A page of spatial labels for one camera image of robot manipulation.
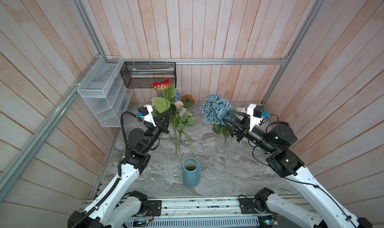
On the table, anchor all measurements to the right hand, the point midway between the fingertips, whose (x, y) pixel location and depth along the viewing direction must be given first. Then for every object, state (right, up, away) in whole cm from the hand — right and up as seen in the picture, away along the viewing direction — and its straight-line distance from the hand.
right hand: (226, 116), depth 57 cm
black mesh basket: (-48, +30, +47) cm, 74 cm away
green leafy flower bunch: (-18, -3, +46) cm, 50 cm away
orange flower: (-15, +15, +61) cm, 64 cm away
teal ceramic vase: (-14, -25, +9) cm, 30 cm away
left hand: (-23, +2, +9) cm, 24 cm away
